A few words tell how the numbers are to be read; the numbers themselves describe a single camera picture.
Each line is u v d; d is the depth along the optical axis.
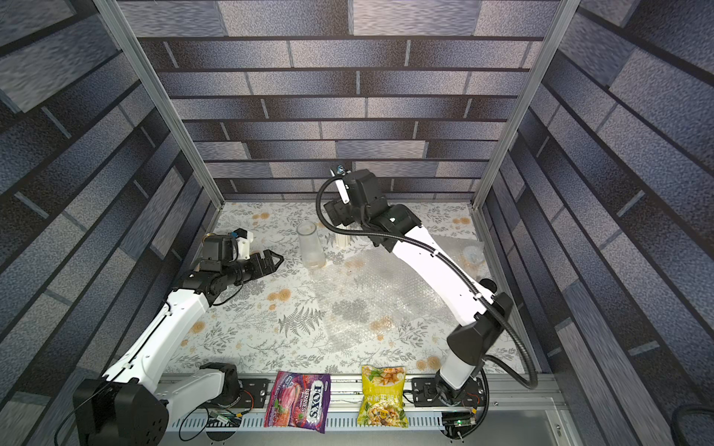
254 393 0.73
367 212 0.50
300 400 0.71
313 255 0.96
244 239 0.74
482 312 0.42
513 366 0.79
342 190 0.55
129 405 0.38
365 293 0.92
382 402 0.68
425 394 0.73
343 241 1.03
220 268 0.61
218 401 0.62
